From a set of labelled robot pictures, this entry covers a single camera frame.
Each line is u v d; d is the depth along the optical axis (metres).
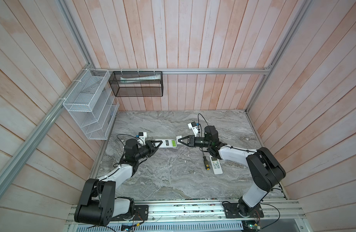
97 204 0.42
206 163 0.90
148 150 0.76
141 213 0.73
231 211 0.73
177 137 0.82
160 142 0.81
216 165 0.89
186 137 0.79
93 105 0.73
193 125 0.80
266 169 0.50
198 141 0.76
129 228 0.71
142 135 0.80
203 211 0.75
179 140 0.81
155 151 0.77
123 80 0.88
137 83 1.04
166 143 0.83
